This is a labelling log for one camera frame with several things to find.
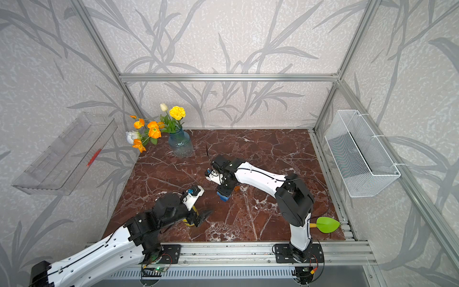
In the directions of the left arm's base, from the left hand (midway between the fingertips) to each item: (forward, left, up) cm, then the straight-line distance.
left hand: (206, 204), depth 74 cm
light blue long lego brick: (+6, -7, -9) cm, 13 cm away
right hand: (+10, -6, -6) cm, 13 cm away
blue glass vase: (+35, +19, -3) cm, 40 cm away
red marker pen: (+11, +42, +18) cm, 47 cm away
